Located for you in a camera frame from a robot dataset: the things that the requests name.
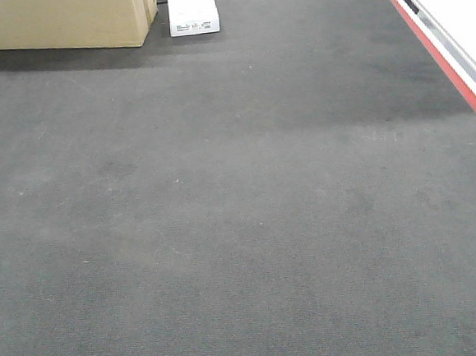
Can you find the tan cardboard box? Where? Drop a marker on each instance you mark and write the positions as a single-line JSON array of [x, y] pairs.
[[57, 23]]

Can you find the long white carton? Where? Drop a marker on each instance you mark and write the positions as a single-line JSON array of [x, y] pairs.
[[191, 8]]

